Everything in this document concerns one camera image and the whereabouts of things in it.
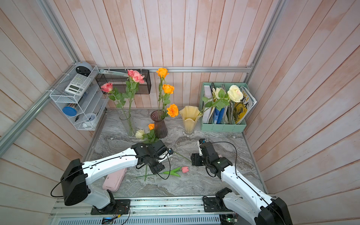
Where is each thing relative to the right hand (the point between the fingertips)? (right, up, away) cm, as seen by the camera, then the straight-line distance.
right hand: (195, 155), depth 84 cm
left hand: (-24, -5, -5) cm, 24 cm away
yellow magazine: (+36, +30, +17) cm, 50 cm away
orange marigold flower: (-14, +27, -10) cm, 32 cm away
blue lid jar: (-72, +27, -8) cm, 77 cm away
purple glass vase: (-24, +24, +8) cm, 35 cm away
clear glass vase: (-45, +21, +8) cm, 51 cm away
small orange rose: (-31, +8, +16) cm, 36 cm away
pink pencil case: (-48, -14, -6) cm, 50 cm away
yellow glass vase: (-2, +25, +9) cm, 27 cm away
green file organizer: (+11, +17, +19) cm, 28 cm away
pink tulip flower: (-7, -9, +1) cm, 11 cm away
